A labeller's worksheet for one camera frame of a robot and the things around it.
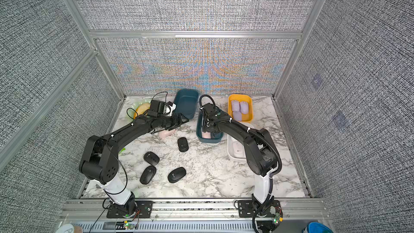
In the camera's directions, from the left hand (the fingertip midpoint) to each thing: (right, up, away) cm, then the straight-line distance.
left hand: (188, 120), depth 88 cm
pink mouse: (+10, -9, +7) cm, 15 cm away
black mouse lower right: (-5, -28, -5) cm, 29 cm away
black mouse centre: (-3, -14, +4) cm, 15 cm away
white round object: (-47, -42, -23) cm, 67 cm away
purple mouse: (+30, +9, +22) cm, 38 cm away
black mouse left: (-19, -20, -2) cm, 28 cm away
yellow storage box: (+37, +1, +17) cm, 41 cm away
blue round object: (+52, -39, -26) cm, 70 cm away
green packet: (-19, -8, -32) cm, 38 cm away
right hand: (+11, -2, +5) cm, 12 cm away
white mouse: (+28, -16, +2) cm, 32 cm away
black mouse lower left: (-20, -28, -5) cm, 34 cm away
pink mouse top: (-15, -8, +10) cm, 20 cm away
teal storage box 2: (+6, -6, +9) cm, 13 cm away
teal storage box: (-5, +13, +34) cm, 37 cm away
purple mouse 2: (+36, +8, +21) cm, 42 cm away
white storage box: (+25, -11, +6) cm, 28 cm away
